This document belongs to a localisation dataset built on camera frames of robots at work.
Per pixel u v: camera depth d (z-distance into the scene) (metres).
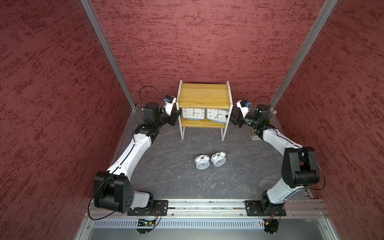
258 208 0.74
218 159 0.83
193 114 0.90
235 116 0.78
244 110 0.76
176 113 0.73
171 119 0.70
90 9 0.71
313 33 0.80
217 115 0.87
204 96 0.80
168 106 0.68
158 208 0.75
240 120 0.77
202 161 0.82
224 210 0.75
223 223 0.71
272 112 0.95
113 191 0.40
